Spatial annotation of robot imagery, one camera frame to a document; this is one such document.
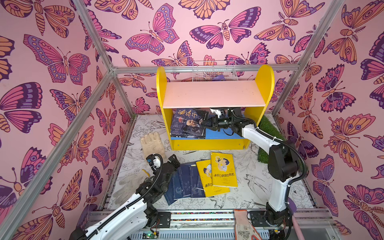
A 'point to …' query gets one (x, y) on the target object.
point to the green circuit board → (148, 235)
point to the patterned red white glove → (244, 230)
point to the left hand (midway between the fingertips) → (173, 157)
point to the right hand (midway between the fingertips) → (202, 123)
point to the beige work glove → (152, 144)
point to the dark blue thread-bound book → (169, 194)
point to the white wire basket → (214, 76)
